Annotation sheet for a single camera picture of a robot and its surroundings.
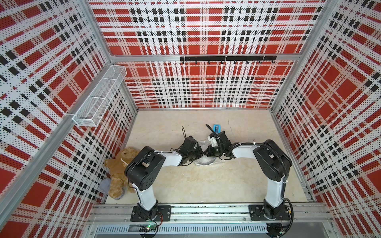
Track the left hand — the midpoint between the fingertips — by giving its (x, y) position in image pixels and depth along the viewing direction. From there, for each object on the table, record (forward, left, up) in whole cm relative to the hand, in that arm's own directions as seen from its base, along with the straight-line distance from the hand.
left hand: (205, 152), depth 94 cm
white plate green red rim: (-6, 0, 0) cm, 6 cm away
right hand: (0, -1, -1) cm, 1 cm away
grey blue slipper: (-22, +56, +2) cm, 61 cm away
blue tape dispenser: (+18, -8, +2) cm, 20 cm away
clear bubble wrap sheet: (+6, +1, 0) cm, 6 cm away
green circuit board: (-40, +29, 0) cm, 49 cm away
